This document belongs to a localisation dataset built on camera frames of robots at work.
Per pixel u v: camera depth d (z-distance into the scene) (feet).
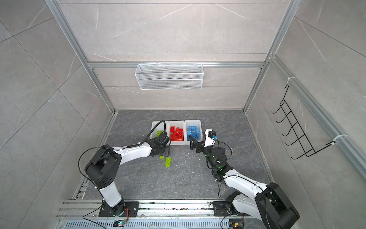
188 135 3.13
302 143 2.05
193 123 3.44
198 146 2.26
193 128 3.50
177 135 3.21
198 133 3.22
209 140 2.17
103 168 1.54
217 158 1.95
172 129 3.38
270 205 1.34
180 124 3.50
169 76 3.28
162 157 3.01
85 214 2.05
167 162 2.96
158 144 2.36
